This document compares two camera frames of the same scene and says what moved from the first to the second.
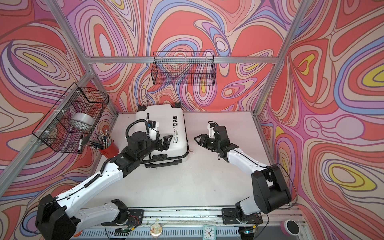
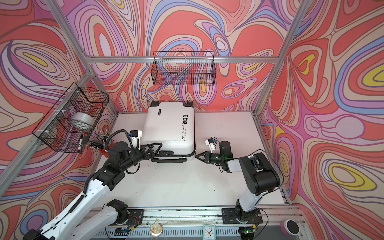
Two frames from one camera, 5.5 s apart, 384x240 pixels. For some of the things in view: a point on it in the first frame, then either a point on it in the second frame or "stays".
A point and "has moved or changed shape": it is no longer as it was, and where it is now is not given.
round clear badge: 156,230 stays
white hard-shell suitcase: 161,120 has moved or changed shape
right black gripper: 203,142 to 207,157
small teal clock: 209,232 stays
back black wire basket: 183,68 stays
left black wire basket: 68,124 stays
